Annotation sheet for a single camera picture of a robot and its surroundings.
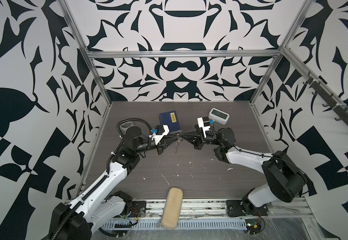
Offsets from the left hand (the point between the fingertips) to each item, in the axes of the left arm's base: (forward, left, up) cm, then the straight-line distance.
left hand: (177, 133), depth 67 cm
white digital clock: (+31, -31, -27) cm, 51 cm away
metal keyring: (-3, -1, 0) cm, 3 cm away
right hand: (-3, -2, 0) cm, 3 cm away
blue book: (+30, +3, -29) cm, 42 cm away
